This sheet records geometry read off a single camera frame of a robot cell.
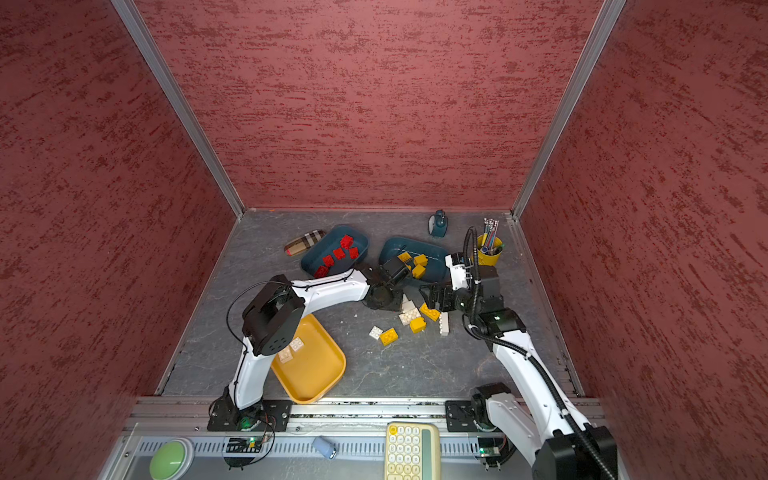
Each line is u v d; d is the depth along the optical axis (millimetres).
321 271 1003
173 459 673
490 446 710
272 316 548
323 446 681
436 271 1037
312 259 1053
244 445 712
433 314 921
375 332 877
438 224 1070
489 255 942
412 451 681
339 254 1061
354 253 1065
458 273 710
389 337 874
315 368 794
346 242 1065
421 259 1033
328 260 1059
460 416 741
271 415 736
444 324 887
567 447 397
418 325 891
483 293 598
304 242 1065
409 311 920
